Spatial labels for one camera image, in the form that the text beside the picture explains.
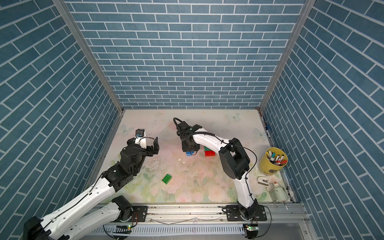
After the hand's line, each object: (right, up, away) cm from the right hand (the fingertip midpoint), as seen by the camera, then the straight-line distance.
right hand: (188, 149), depth 92 cm
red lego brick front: (+13, -2, -1) cm, 13 cm away
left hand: (-17, +9, -17) cm, 26 cm away
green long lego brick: (+11, 0, +1) cm, 11 cm away
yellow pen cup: (+49, -4, -9) cm, 50 cm away
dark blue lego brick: (0, -3, +1) cm, 3 cm away
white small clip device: (+43, -16, -9) cm, 47 cm away
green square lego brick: (-12, -15, -8) cm, 21 cm away
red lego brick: (+8, +6, -28) cm, 30 cm away
